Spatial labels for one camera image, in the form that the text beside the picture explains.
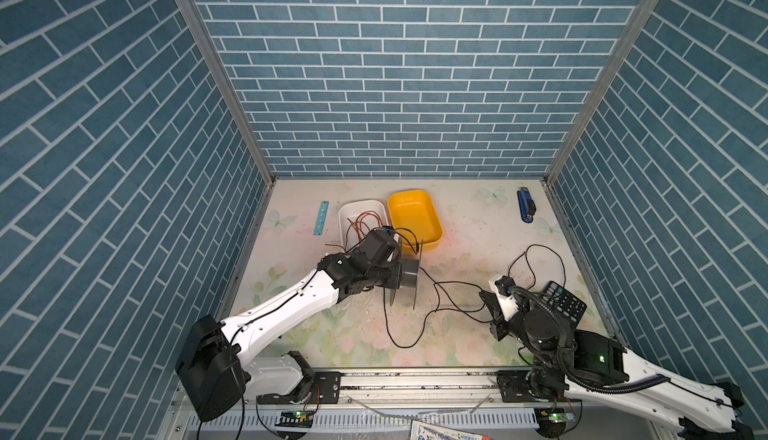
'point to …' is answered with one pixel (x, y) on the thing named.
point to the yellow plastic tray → (416, 218)
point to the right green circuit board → (552, 421)
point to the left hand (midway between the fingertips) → (402, 273)
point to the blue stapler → (526, 204)
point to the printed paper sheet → (420, 430)
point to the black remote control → (565, 305)
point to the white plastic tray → (351, 210)
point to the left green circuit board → (295, 418)
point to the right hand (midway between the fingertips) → (478, 293)
